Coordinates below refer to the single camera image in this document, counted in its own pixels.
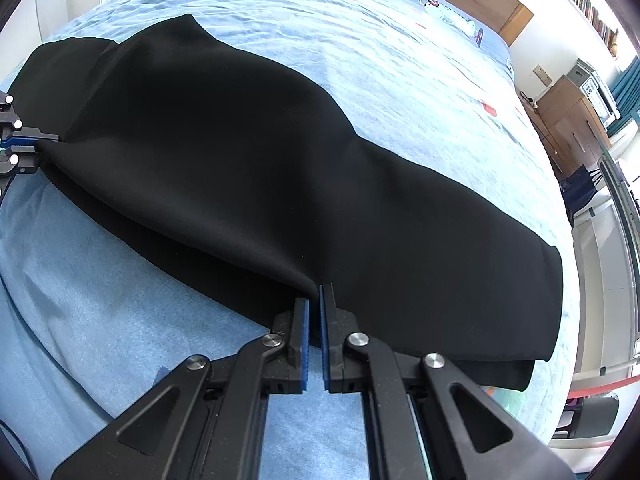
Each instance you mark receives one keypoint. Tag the wooden dresser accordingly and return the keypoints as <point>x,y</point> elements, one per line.
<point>568,126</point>

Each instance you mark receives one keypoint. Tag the grey printer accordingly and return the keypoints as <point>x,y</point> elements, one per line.
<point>596,91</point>

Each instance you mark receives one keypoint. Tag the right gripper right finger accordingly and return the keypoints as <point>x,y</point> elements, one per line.
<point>424,418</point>

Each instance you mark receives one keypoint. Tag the teal curtain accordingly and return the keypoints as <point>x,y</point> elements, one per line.
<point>626,89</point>

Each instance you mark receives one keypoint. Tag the dark tote bag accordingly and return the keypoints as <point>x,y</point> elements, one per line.
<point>579,188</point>

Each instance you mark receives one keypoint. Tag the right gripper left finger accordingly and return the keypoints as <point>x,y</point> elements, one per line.
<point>205,419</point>

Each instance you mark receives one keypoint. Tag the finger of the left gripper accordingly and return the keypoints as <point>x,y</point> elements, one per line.
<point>13,131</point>
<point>17,160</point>

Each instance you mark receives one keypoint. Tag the long glass desk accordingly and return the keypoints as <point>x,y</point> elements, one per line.
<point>625,205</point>

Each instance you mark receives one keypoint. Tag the black pants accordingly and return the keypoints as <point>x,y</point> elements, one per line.
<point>245,180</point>

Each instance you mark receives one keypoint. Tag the blue patterned bed quilt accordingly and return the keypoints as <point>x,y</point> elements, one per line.
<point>87,325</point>

